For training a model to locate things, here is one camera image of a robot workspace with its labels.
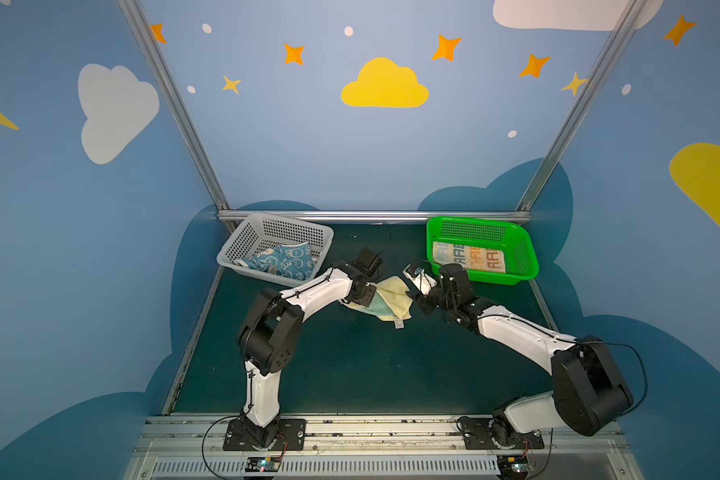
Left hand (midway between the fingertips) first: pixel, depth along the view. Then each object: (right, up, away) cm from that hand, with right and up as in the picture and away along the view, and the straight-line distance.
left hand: (365, 294), depth 94 cm
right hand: (+16, +4, -5) cm, 17 cm away
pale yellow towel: (+8, -2, -2) cm, 9 cm away
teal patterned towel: (-26, +11, +14) cm, 32 cm away
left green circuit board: (-25, -38, -24) cm, 51 cm away
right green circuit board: (+36, -39, -23) cm, 58 cm away
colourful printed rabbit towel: (+40, +12, +16) cm, 45 cm away
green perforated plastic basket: (+56, +11, +11) cm, 58 cm away
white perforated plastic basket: (-40, +22, +21) cm, 50 cm away
